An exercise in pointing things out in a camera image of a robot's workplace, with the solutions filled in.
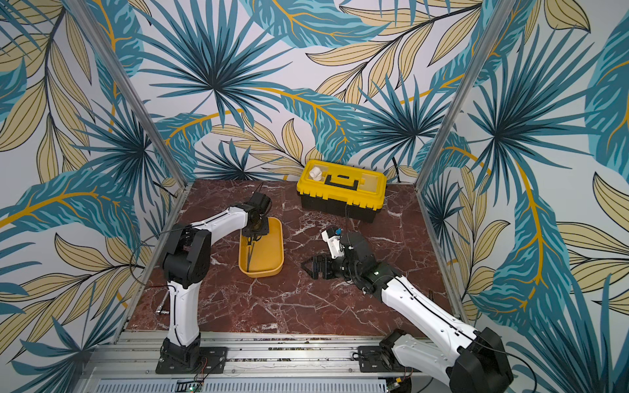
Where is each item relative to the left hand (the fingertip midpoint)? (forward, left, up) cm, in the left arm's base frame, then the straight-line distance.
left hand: (259, 232), depth 101 cm
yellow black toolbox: (+11, -33, +14) cm, 37 cm away
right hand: (-21, -22, +15) cm, 34 cm away
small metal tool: (-32, +28, -1) cm, 42 cm away
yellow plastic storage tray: (-10, -5, 0) cm, 11 cm away
